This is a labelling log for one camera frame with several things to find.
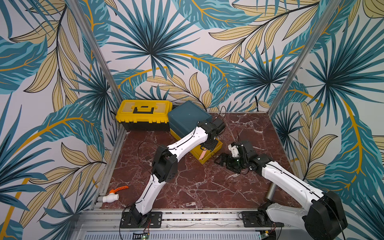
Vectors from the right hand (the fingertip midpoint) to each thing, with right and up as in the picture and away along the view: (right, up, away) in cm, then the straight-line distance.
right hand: (219, 163), depth 81 cm
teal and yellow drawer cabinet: (-20, +24, +5) cm, 31 cm away
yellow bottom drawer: (-12, +5, +10) cm, 17 cm away
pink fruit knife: (-9, +4, +7) cm, 12 cm away
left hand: (-6, +8, +7) cm, 12 cm away
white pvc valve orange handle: (-57, -16, -2) cm, 59 cm away
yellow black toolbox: (-45, +27, +15) cm, 55 cm away
